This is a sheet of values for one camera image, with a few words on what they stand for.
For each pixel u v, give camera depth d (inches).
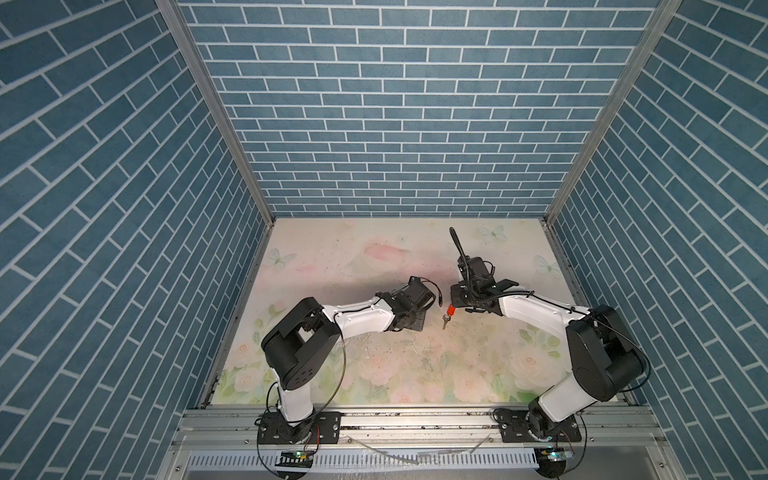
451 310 37.4
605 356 17.9
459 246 31.0
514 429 29.0
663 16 27.9
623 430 29.6
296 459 28.4
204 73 31.7
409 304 27.8
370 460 27.8
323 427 29.0
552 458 28.2
